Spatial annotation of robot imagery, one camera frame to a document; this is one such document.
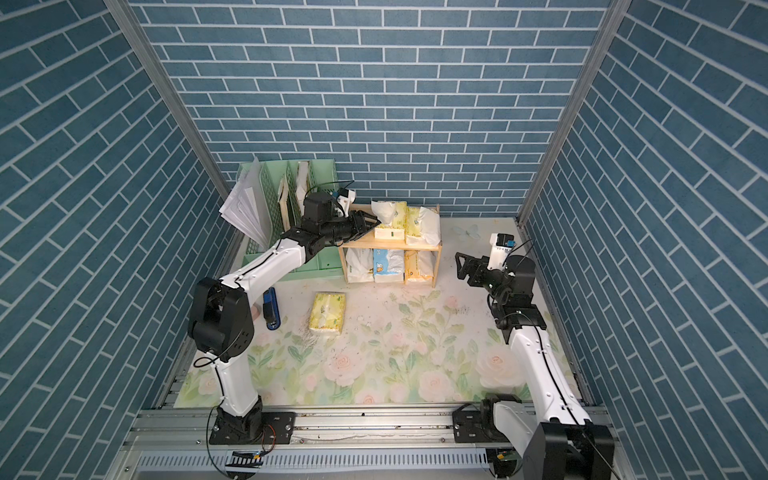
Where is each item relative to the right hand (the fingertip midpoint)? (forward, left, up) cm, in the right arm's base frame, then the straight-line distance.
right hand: (473, 257), depth 80 cm
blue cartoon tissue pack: (+5, +26, -16) cm, 31 cm away
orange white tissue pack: (+9, +14, -17) cm, 24 cm away
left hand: (+8, +24, +3) cm, 26 cm away
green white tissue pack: (+9, +14, +2) cm, 17 cm away
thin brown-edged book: (+21, +60, -2) cm, 64 cm away
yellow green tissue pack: (-10, +41, -19) cm, 46 cm away
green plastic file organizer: (+27, +54, +4) cm, 60 cm away
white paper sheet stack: (+12, +68, +3) cm, 69 cm away
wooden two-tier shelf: (+15, +19, -15) cm, 28 cm away
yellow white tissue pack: (+12, +23, +2) cm, 26 cm away
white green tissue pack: (+6, +33, -15) cm, 37 cm away
